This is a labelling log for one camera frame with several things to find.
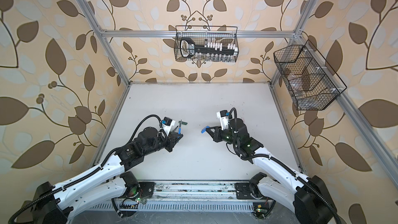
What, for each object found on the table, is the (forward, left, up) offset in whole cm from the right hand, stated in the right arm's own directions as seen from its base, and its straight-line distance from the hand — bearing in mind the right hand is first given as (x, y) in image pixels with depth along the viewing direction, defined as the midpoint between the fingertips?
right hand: (207, 131), depth 77 cm
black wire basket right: (+19, -57, +10) cm, 61 cm away
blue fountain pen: (0, +13, +3) cm, 14 cm away
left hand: (-2, +12, +1) cm, 12 cm away
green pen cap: (+13, +14, -14) cm, 24 cm away
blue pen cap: (+1, +2, -1) cm, 3 cm away
